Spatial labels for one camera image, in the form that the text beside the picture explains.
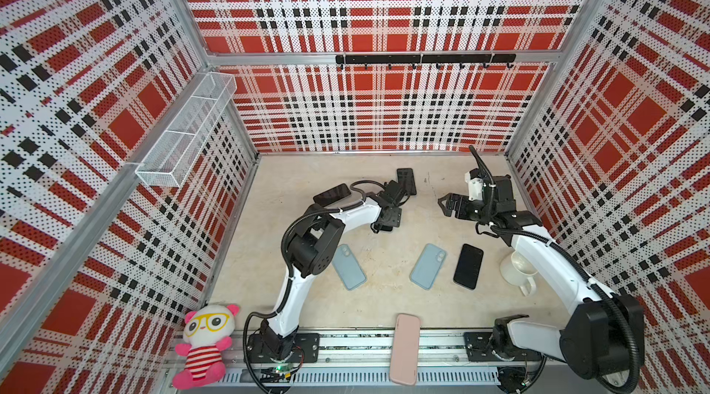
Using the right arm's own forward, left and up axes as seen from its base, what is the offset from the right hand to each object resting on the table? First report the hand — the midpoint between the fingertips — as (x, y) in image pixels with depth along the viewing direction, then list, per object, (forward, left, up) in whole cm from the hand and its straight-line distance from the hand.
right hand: (452, 204), depth 83 cm
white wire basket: (+18, +93, +3) cm, 95 cm away
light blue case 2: (-12, +6, -19) cm, 23 cm away
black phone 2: (-12, -7, -18) cm, 23 cm away
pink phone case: (-36, +16, -17) cm, 43 cm away
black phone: (+24, +11, -17) cm, 31 cm away
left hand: (+5, +20, -17) cm, 27 cm away
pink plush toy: (-33, +68, -10) cm, 76 cm away
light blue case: (-12, +33, -18) cm, 40 cm away
